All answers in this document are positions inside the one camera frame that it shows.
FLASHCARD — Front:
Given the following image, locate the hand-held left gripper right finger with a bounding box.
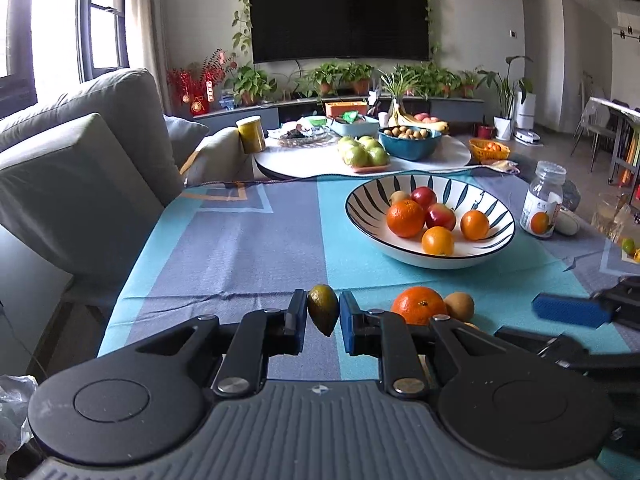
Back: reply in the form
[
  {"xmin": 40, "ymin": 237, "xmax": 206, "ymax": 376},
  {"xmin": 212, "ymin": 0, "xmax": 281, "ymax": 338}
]
[{"xmin": 339, "ymin": 291, "xmax": 521, "ymax": 397}]

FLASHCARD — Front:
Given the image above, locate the dining chair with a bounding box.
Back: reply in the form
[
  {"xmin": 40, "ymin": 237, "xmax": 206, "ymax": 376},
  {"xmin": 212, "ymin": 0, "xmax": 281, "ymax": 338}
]
[{"xmin": 571, "ymin": 99, "xmax": 619, "ymax": 171}]

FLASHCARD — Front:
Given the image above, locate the yellow tin can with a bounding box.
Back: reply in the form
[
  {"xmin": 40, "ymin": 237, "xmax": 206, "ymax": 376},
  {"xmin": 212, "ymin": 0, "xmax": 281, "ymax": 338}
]
[{"xmin": 236, "ymin": 116, "xmax": 267, "ymax": 155}]

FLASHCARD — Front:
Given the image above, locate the red apple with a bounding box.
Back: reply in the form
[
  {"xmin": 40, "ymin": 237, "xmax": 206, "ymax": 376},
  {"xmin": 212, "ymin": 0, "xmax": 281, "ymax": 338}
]
[
  {"xmin": 411, "ymin": 186, "xmax": 438, "ymax": 211},
  {"xmin": 425, "ymin": 203, "xmax": 457, "ymax": 232}
]

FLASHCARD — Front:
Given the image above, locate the potted green plant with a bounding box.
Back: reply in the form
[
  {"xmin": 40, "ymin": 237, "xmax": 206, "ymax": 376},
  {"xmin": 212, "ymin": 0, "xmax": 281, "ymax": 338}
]
[
  {"xmin": 411, "ymin": 64, "xmax": 463, "ymax": 99},
  {"xmin": 305, "ymin": 62, "xmax": 346, "ymax": 97},
  {"xmin": 459, "ymin": 70, "xmax": 485, "ymax": 99},
  {"xmin": 343, "ymin": 62, "xmax": 376, "ymax": 96},
  {"xmin": 225, "ymin": 64, "xmax": 278, "ymax": 107}
]

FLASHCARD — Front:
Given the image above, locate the red decorative plant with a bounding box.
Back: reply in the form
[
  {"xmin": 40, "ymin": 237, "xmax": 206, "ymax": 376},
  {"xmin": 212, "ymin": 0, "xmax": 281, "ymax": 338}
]
[{"xmin": 167, "ymin": 49, "xmax": 237, "ymax": 116}]

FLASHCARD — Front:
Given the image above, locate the white oval pouch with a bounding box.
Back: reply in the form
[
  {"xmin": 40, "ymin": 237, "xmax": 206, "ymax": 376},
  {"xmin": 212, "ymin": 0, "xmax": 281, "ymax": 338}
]
[{"xmin": 554, "ymin": 207, "xmax": 581, "ymax": 236}]

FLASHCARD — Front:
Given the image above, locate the black framed window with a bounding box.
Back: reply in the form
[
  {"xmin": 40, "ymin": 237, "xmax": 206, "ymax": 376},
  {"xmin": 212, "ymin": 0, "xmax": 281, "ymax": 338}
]
[{"xmin": 77, "ymin": 0, "xmax": 130, "ymax": 82}]

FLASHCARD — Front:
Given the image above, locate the green vine around television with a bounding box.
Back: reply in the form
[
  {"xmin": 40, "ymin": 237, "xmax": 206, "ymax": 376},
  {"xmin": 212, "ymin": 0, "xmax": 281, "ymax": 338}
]
[{"xmin": 231, "ymin": 0, "xmax": 442, "ymax": 64}]

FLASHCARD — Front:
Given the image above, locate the blue patterned tablecloth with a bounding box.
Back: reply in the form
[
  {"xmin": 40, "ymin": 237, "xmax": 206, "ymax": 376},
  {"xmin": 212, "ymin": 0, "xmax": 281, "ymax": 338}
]
[{"xmin": 97, "ymin": 171, "xmax": 640, "ymax": 480}]

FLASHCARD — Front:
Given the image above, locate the olive green oval fruit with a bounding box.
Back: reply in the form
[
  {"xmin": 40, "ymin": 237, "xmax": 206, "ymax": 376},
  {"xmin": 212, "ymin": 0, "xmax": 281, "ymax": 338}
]
[{"xmin": 306, "ymin": 284, "xmax": 341, "ymax": 337}]

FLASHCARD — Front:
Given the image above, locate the spider plant in vase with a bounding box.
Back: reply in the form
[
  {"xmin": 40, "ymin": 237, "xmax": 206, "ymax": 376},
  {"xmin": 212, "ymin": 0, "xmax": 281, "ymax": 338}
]
[{"xmin": 377, "ymin": 71, "xmax": 418, "ymax": 128}]

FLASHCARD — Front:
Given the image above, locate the small orange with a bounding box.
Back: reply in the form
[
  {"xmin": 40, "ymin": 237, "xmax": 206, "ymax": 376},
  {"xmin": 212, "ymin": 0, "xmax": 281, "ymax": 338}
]
[
  {"xmin": 421, "ymin": 226, "xmax": 456, "ymax": 257},
  {"xmin": 460, "ymin": 210, "xmax": 491, "ymax": 241}
]

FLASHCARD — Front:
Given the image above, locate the dining table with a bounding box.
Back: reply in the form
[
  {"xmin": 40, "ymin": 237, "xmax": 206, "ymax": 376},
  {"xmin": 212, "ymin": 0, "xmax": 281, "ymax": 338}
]
[{"xmin": 590, "ymin": 96, "xmax": 640, "ymax": 189}]

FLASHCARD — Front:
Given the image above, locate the white round coffee table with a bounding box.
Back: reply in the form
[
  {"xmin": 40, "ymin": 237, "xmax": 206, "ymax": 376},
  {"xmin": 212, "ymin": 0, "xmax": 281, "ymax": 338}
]
[{"xmin": 253, "ymin": 131, "xmax": 472, "ymax": 181}]

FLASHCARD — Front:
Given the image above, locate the orange box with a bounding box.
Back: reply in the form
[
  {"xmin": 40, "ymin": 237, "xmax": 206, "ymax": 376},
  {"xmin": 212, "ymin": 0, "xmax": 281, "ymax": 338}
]
[{"xmin": 325, "ymin": 101, "xmax": 367, "ymax": 118}]

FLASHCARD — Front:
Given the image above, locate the pile of brown longans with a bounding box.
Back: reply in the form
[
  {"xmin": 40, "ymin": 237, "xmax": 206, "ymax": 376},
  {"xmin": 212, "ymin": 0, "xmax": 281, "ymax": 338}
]
[{"xmin": 383, "ymin": 127, "xmax": 432, "ymax": 140}]

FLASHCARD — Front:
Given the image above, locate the beige curtain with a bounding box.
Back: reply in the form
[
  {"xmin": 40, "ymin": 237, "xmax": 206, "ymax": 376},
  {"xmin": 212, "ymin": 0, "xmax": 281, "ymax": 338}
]
[{"xmin": 125, "ymin": 0, "xmax": 172, "ymax": 72}]

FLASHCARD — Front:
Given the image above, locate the tall plant in white pot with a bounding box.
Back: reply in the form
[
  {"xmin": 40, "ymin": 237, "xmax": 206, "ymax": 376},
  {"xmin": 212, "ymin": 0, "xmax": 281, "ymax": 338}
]
[{"xmin": 477, "ymin": 56, "xmax": 535, "ymax": 141}]

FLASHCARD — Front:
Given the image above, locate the black wall television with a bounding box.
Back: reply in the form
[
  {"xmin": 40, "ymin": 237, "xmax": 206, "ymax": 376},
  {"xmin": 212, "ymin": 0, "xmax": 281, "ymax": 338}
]
[{"xmin": 248, "ymin": 0, "xmax": 431, "ymax": 64}]

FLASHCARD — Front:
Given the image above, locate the glass tray with snacks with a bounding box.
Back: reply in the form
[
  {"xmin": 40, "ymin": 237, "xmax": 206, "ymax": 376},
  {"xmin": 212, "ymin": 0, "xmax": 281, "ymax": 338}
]
[{"xmin": 270, "ymin": 122, "xmax": 337, "ymax": 147}]

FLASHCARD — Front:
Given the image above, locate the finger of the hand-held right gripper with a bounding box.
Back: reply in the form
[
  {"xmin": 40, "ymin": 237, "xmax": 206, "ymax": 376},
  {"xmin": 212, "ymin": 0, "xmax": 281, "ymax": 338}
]
[
  {"xmin": 532, "ymin": 276, "xmax": 640, "ymax": 330},
  {"xmin": 495, "ymin": 326, "xmax": 590, "ymax": 368}
]

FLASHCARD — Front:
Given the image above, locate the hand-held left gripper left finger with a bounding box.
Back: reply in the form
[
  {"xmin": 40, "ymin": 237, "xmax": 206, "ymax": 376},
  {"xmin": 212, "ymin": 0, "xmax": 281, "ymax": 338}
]
[{"xmin": 125, "ymin": 289, "xmax": 308, "ymax": 400}]

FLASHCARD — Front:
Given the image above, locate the bunch of bananas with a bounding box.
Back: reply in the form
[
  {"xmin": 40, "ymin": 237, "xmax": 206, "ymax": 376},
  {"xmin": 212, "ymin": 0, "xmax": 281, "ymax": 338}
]
[{"xmin": 389, "ymin": 109, "xmax": 450, "ymax": 135}]

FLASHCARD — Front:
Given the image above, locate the clear glass cup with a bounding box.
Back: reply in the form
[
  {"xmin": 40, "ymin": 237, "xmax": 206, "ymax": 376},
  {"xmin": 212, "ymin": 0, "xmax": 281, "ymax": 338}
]
[{"xmin": 591, "ymin": 192, "xmax": 632, "ymax": 241}]

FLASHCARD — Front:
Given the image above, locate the grey cushion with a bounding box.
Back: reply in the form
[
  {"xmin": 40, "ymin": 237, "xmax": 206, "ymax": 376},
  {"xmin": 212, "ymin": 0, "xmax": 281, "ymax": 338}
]
[{"xmin": 163, "ymin": 114, "xmax": 210, "ymax": 162}]

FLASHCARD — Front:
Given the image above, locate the grey sofa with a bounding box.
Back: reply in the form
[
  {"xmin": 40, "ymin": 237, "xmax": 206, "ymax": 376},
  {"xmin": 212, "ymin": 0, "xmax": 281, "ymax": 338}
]
[{"xmin": 0, "ymin": 67, "xmax": 252, "ymax": 303}]

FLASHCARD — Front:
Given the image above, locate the grey television console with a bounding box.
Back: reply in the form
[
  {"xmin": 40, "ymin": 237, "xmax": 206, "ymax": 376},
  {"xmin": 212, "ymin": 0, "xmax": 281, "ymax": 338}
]
[{"xmin": 192, "ymin": 95, "xmax": 486, "ymax": 133}]

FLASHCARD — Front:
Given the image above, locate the light blue tray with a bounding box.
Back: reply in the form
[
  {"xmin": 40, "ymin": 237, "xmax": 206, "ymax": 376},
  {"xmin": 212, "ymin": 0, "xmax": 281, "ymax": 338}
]
[{"xmin": 327, "ymin": 112, "xmax": 381, "ymax": 138}]

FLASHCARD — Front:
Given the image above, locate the clear jar with orange label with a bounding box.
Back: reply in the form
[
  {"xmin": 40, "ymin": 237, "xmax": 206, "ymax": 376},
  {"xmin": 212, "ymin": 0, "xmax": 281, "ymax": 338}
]
[{"xmin": 519, "ymin": 161, "xmax": 567, "ymax": 239}]

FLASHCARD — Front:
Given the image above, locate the grey marble round table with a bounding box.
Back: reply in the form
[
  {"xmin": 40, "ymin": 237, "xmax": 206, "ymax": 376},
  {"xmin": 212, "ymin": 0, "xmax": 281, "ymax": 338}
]
[{"xmin": 560, "ymin": 180, "xmax": 581, "ymax": 211}]

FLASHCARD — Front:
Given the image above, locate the blue bowl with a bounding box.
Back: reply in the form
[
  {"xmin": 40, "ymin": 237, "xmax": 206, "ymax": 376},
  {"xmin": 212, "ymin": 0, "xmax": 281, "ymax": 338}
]
[{"xmin": 378, "ymin": 126, "xmax": 443, "ymax": 162}]

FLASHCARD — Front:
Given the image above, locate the clear plastic bag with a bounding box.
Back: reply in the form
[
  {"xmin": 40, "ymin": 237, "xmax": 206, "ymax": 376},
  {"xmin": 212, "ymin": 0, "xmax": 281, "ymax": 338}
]
[{"xmin": 0, "ymin": 373, "xmax": 39, "ymax": 462}]

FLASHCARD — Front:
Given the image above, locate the white bowl with black stripes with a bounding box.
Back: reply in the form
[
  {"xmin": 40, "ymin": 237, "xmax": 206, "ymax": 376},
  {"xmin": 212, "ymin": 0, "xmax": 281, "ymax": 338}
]
[{"xmin": 345, "ymin": 172, "xmax": 516, "ymax": 270}]

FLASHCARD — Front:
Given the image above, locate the orange basket of tangerines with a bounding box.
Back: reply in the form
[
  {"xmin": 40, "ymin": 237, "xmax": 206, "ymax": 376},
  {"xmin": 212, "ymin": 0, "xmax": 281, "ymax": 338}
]
[{"xmin": 468, "ymin": 138, "xmax": 511, "ymax": 164}]

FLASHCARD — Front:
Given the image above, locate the large orange with green stem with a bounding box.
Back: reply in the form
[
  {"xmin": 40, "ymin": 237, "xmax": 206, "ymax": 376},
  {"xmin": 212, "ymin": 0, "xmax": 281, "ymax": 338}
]
[{"xmin": 391, "ymin": 286, "xmax": 448, "ymax": 326}]

